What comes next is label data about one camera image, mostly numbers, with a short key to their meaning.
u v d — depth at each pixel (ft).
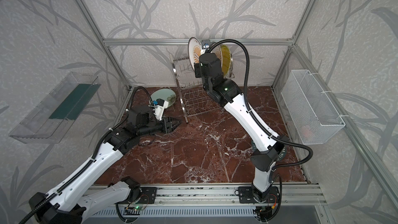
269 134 1.42
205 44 1.72
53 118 2.11
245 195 2.41
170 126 2.07
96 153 1.49
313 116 2.03
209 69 1.49
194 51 2.38
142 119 1.77
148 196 2.38
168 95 3.81
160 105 2.07
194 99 3.57
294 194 2.47
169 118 2.07
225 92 1.52
